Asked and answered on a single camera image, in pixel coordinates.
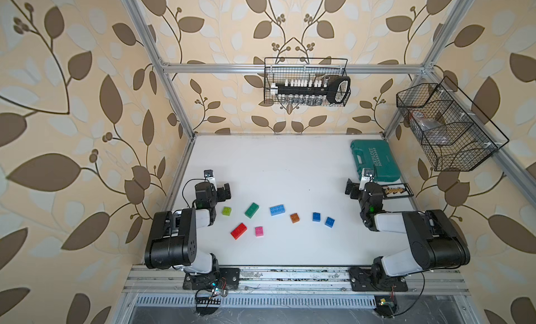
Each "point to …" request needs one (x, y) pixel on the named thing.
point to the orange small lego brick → (294, 218)
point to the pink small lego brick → (259, 231)
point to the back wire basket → (339, 105)
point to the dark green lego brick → (251, 210)
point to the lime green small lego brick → (226, 211)
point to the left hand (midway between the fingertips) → (217, 183)
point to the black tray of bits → (400, 190)
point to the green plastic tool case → (377, 154)
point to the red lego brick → (239, 231)
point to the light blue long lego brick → (277, 210)
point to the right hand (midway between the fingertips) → (360, 181)
